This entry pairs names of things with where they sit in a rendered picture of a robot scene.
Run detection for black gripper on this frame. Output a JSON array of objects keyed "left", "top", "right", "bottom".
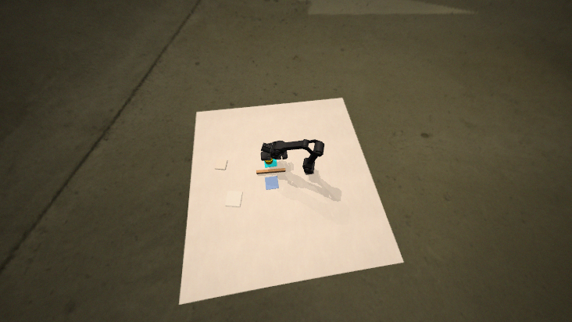
[{"left": 260, "top": 151, "right": 288, "bottom": 161}]

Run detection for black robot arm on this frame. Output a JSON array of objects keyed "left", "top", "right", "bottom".
[{"left": 261, "top": 139, "right": 324, "bottom": 175}]

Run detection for long wooden plank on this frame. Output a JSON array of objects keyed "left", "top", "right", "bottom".
[{"left": 256, "top": 168, "right": 285, "bottom": 174}]

